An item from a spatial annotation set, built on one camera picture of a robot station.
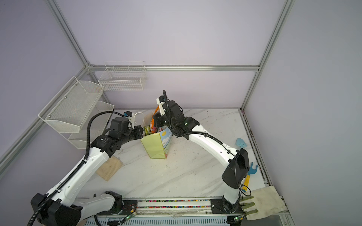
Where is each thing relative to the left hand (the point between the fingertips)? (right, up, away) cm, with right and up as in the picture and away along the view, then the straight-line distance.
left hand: (142, 131), depth 77 cm
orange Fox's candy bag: (+7, +2, -2) cm, 7 cm away
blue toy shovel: (+65, -10, +24) cm, 70 cm away
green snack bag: (+2, +1, +2) cm, 3 cm away
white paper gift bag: (+7, -8, +2) cm, 11 cm away
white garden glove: (+69, -39, -3) cm, 79 cm away
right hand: (+5, +7, -6) cm, 11 cm away
